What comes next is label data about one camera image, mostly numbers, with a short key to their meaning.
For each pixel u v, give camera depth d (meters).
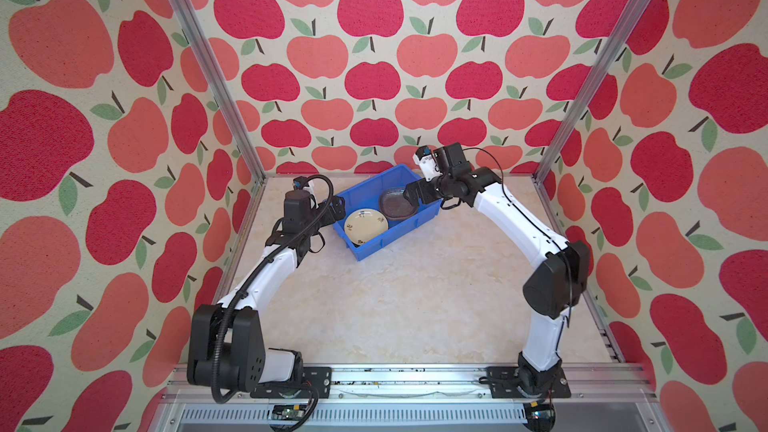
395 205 1.07
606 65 0.86
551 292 0.49
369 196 1.08
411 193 0.77
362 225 1.02
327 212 0.64
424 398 0.73
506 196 0.57
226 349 0.42
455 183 0.63
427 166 0.77
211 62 0.87
